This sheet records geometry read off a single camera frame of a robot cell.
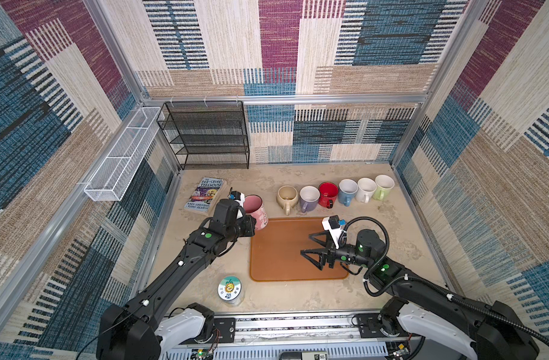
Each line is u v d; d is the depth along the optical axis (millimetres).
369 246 586
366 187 1024
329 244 665
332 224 659
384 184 1028
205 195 1057
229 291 740
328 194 1045
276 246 959
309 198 1049
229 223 619
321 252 637
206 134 1083
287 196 1028
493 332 406
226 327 745
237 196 704
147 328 381
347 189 1024
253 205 848
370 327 729
